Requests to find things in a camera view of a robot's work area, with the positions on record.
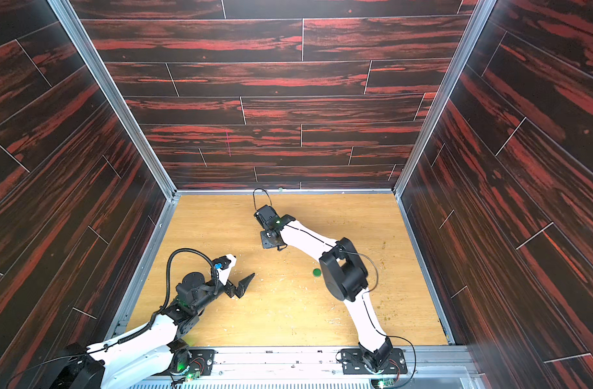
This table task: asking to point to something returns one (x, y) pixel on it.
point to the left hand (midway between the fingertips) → (244, 266)
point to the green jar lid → (317, 272)
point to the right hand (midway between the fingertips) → (276, 237)
